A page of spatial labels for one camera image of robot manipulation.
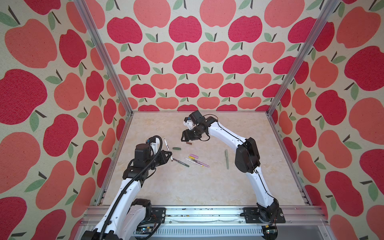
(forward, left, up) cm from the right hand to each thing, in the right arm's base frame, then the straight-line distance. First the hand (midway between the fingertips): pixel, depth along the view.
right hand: (187, 138), depth 93 cm
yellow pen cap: (-8, -4, -10) cm, 13 cm away
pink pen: (-11, -10, -10) cm, 18 cm away
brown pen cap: (+3, 0, -10) cm, 10 cm away
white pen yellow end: (-11, -6, -10) cm, 16 cm away
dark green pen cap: (-2, +8, -11) cm, 13 cm away
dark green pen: (-13, +2, -10) cm, 16 cm away
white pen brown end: (0, +15, -13) cm, 20 cm away
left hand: (-16, +5, +6) cm, 18 cm away
